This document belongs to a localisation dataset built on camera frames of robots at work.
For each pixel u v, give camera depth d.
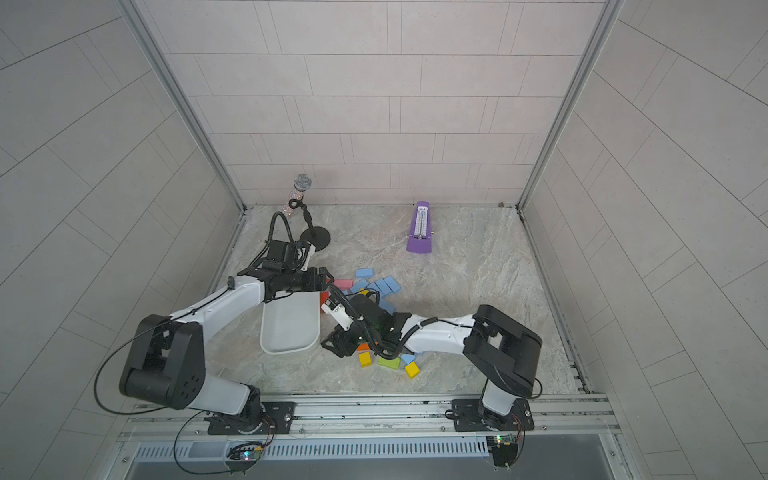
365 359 0.79
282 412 0.72
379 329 0.62
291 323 0.83
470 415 0.71
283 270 0.69
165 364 0.42
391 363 0.79
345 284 0.99
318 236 1.07
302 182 0.85
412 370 0.77
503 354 0.44
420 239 1.00
